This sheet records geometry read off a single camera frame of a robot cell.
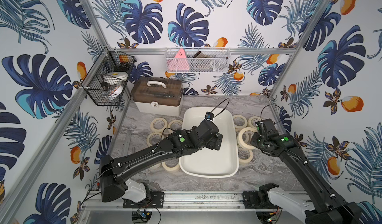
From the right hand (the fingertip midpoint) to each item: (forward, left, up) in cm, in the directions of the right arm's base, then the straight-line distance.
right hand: (256, 139), depth 78 cm
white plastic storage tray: (-7, +25, -15) cm, 30 cm away
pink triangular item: (+40, +42, +20) cm, 61 cm away
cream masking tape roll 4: (-6, +3, -15) cm, 16 cm away
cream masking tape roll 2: (-11, +45, -13) cm, 48 cm away
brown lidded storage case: (+29, +56, +4) cm, 63 cm away
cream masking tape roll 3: (+1, +9, +2) cm, 9 cm away
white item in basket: (+24, +75, +20) cm, 81 cm away
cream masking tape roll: (+19, +49, -12) cm, 54 cm away
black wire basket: (+29, +86, +14) cm, 92 cm away
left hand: (-3, +23, +11) cm, 26 cm away
